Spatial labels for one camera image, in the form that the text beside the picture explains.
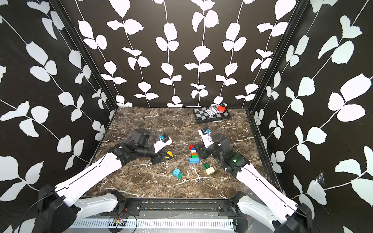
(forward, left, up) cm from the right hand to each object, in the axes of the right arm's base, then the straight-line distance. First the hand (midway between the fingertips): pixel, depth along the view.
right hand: (196, 141), depth 75 cm
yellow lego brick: (-6, +14, -2) cm, 15 cm away
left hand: (-5, +14, -3) cm, 15 cm away
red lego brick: (+9, +4, -22) cm, 24 cm away
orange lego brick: (+4, +1, -22) cm, 23 cm away
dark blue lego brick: (+7, +2, -21) cm, 22 cm away
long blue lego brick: (-1, +1, -21) cm, 21 cm away
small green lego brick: (+1, +1, -20) cm, 20 cm away
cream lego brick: (-7, -9, -22) cm, 25 cm away
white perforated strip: (-34, +19, -22) cm, 45 cm away
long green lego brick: (-11, +9, -20) cm, 25 cm away
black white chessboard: (+34, -5, -19) cm, 39 cm away
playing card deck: (+40, -14, -18) cm, 46 cm away
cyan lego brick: (-10, +11, -17) cm, 23 cm away
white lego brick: (+4, +1, -20) cm, 20 cm away
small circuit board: (-34, +39, -22) cm, 56 cm away
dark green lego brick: (-4, -7, -21) cm, 23 cm away
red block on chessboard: (+44, -22, -20) cm, 53 cm away
